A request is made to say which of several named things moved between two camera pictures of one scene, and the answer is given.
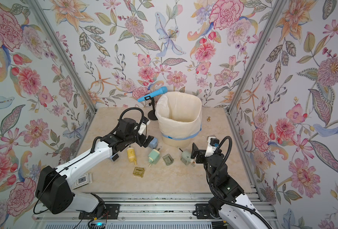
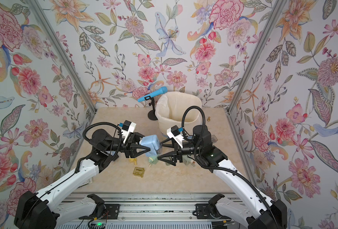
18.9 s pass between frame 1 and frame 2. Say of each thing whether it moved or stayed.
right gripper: moved
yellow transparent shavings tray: stayed
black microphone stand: stayed
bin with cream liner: stayed
